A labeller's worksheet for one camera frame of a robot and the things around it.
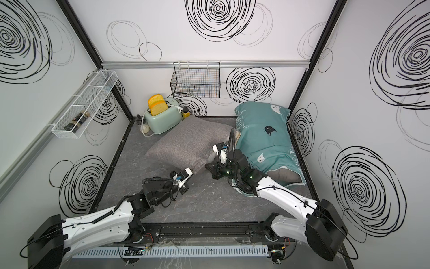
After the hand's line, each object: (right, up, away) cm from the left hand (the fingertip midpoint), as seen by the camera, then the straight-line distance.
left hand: (193, 170), depth 74 cm
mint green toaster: (-22, +24, +31) cm, 45 cm away
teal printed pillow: (+37, +19, +20) cm, 46 cm away
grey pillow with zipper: (-4, +12, +7) cm, 14 cm away
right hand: (+6, +2, +1) cm, 6 cm away
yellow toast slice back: (-28, +38, +28) cm, 54 cm away
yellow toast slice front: (-25, +32, +25) cm, 48 cm away
